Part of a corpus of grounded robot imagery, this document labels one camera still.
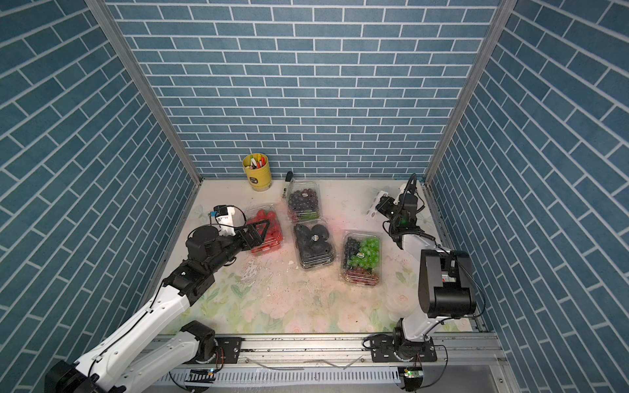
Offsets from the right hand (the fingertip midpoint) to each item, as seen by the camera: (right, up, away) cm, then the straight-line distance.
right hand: (381, 196), depth 92 cm
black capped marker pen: (-39, +8, +23) cm, 46 cm away
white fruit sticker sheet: (-3, -5, +2) cm, 6 cm away
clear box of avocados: (-26, -17, -3) cm, 31 cm away
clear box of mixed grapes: (-9, -22, -6) cm, 25 cm away
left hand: (-39, -9, -18) cm, 44 cm away
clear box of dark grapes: (-31, -2, +10) cm, 33 cm away
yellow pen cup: (-53, +14, +16) cm, 57 cm away
